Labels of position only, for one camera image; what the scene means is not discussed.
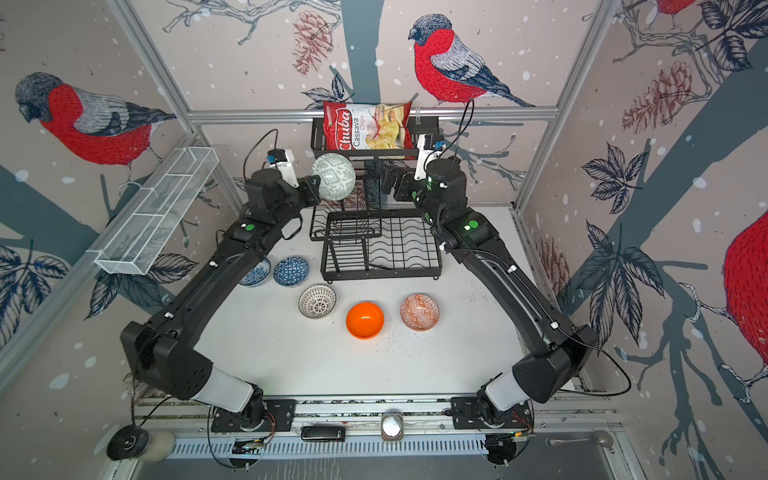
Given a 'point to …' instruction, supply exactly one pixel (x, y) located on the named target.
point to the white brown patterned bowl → (317, 300)
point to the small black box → (323, 433)
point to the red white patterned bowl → (419, 312)
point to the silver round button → (392, 427)
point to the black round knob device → (130, 441)
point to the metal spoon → (602, 437)
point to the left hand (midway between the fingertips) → (320, 174)
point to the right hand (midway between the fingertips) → (388, 172)
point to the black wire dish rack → (364, 239)
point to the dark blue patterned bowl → (291, 271)
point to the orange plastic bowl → (364, 320)
